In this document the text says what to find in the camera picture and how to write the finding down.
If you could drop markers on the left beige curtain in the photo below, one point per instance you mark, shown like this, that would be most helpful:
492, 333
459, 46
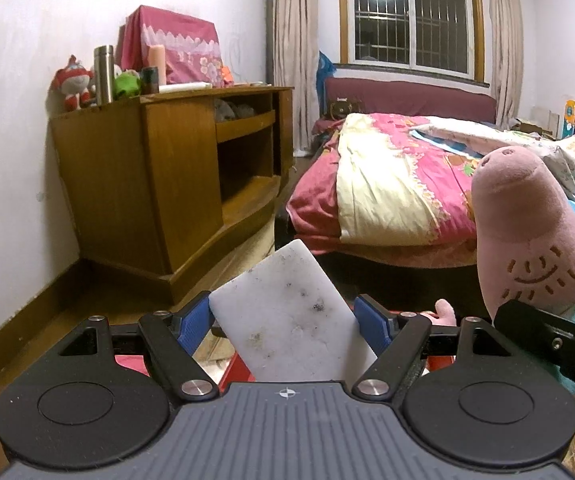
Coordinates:
295, 63

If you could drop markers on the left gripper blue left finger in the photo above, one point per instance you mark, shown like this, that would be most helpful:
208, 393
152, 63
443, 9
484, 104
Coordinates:
196, 320

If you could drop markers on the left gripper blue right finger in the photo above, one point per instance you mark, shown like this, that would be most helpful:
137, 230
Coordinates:
375, 323

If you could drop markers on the window with bars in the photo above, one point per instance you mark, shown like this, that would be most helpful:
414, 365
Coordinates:
435, 38

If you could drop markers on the red white robot toy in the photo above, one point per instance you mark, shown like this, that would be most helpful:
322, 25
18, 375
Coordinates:
72, 81

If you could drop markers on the dark small jar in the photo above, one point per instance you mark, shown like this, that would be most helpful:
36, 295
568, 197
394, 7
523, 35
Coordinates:
150, 80

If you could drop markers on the pink floral quilt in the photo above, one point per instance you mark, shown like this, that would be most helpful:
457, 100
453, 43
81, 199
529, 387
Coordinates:
397, 189

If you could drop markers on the pink pig plush toy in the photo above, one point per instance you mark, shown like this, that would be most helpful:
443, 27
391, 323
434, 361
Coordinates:
525, 229

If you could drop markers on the pink cloth covered box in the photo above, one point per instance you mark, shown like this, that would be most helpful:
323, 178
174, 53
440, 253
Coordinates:
191, 45

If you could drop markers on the red storage box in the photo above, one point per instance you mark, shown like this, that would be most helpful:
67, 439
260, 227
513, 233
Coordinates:
236, 370

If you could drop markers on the right beige curtain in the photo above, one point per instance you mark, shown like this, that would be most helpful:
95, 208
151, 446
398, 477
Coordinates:
508, 58

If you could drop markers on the bed with maroon headboard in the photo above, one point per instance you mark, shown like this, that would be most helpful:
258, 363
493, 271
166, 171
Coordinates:
346, 96

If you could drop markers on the steel thermos bottle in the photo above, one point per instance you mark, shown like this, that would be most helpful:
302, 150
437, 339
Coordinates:
104, 74

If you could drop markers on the beige curtain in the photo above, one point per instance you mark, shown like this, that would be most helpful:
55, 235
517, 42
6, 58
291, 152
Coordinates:
508, 58
295, 63

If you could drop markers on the wooden tv cabinet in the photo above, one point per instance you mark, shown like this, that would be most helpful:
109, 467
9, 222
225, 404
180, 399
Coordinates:
161, 187

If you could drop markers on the pink candle cylinder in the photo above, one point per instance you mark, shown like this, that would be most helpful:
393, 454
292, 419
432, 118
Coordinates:
157, 58

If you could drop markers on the white sponge block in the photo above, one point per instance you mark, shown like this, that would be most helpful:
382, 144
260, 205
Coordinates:
289, 323

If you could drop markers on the green plush toy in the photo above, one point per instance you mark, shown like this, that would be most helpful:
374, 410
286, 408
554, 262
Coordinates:
127, 85

